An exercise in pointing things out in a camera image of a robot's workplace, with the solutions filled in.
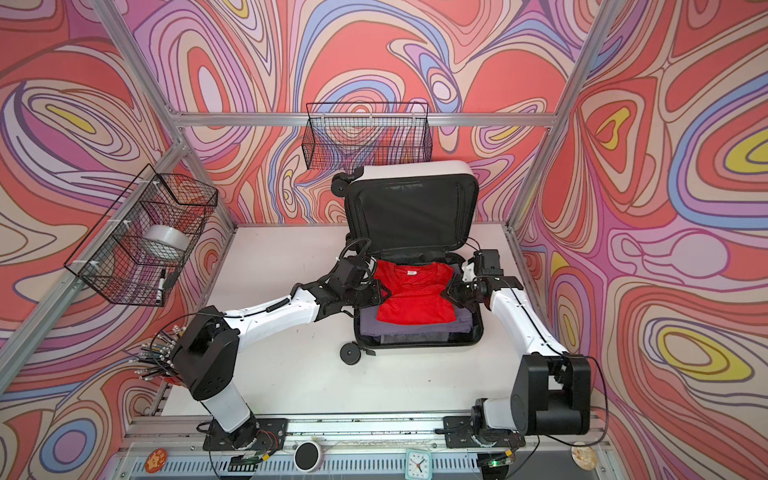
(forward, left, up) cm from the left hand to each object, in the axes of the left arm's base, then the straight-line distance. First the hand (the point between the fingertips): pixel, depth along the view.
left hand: (395, 292), depth 84 cm
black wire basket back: (+51, +16, +20) cm, 57 cm away
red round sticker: (-38, +58, -14) cm, 71 cm away
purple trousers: (-8, +7, -6) cm, 12 cm away
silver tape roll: (+6, +58, +18) cm, 61 cm away
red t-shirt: (0, -6, -2) cm, 6 cm away
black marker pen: (-6, +58, +11) cm, 59 cm away
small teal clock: (-39, -5, -12) cm, 41 cm away
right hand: (-1, -14, -3) cm, 15 cm away
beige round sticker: (-38, -45, -14) cm, 60 cm away
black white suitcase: (+20, -6, +8) cm, 23 cm away
